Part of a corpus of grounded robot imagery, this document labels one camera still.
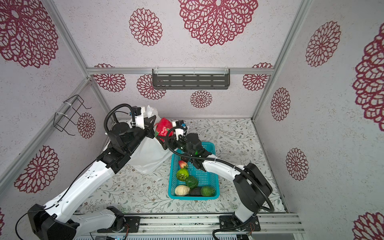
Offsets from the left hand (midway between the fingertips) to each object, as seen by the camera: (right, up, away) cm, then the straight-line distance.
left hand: (154, 118), depth 69 cm
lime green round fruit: (+12, -30, +15) cm, 36 cm away
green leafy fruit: (+17, -33, +12) cm, 39 cm away
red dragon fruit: (+4, -4, +1) cm, 6 cm away
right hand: (+3, -6, +5) cm, 8 cm away
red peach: (+12, -26, +21) cm, 35 cm away
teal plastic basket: (+26, -34, +20) cm, 48 cm away
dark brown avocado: (+19, -38, +11) cm, 44 cm away
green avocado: (+25, -36, +5) cm, 44 cm away
